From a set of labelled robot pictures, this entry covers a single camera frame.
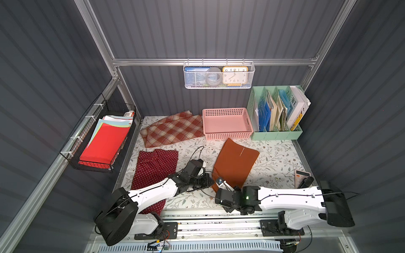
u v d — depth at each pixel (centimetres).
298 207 45
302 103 94
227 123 117
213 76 87
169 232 73
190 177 65
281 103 99
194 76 84
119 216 41
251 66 89
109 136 73
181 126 116
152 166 94
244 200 53
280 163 97
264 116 97
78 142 63
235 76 89
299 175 90
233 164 97
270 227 74
